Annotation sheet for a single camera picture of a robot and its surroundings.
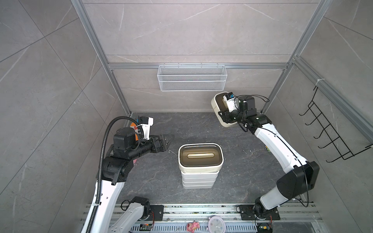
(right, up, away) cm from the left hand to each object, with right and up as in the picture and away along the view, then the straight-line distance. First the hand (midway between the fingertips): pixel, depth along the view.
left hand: (168, 135), depth 61 cm
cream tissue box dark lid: (+14, -10, +4) cm, 18 cm away
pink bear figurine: (+10, -44, +6) cm, 45 cm away
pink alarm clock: (-27, -19, +31) cm, 45 cm away
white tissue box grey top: (+14, -25, +12) cm, 31 cm away
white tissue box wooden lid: (+19, -28, +16) cm, 38 cm away
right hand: (+29, +13, +19) cm, 37 cm away
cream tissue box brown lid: (+25, +15, +18) cm, 35 cm away
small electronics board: (+46, -46, +9) cm, 66 cm away
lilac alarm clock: (+22, -44, +7) cm, 50 cm away
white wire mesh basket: (+11, +38, +39) cm, 55 cm away
